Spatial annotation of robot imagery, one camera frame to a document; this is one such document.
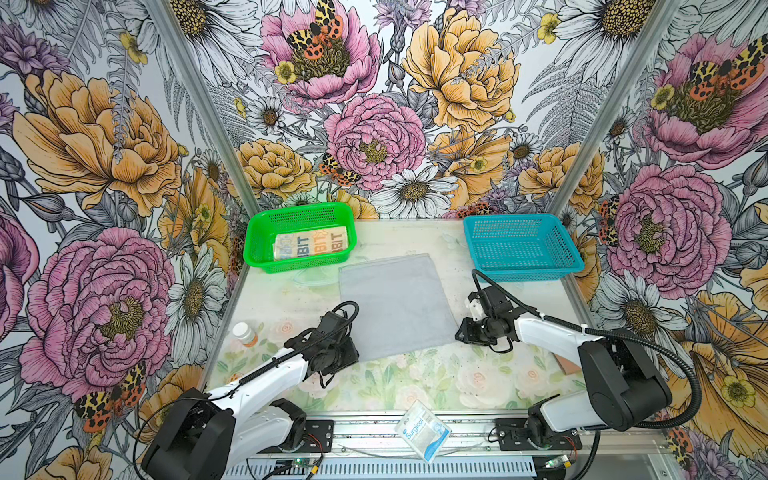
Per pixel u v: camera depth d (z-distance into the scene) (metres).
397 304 0.97
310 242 1.12
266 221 1.14
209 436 0.40
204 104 0.87
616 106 0.88
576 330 0.52
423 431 0.76
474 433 0.76
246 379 0.49
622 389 0.44
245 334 0.85
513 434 0.74
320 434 0.74
